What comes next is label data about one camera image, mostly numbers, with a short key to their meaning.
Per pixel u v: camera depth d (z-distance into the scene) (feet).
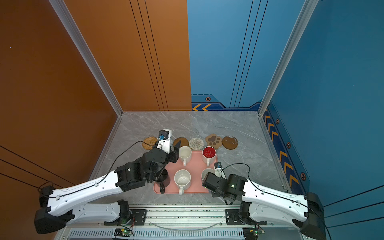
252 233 2.28
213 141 3.35
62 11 2.32
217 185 1.78
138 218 2.44
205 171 2.64
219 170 2.22
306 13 2.34
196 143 3.30
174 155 1.87
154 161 1.48
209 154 3.07
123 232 2.33
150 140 3.36
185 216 2.47
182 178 2.77
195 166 2.95
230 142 3.37
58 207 1.30
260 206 1.99
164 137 1.75
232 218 2.37
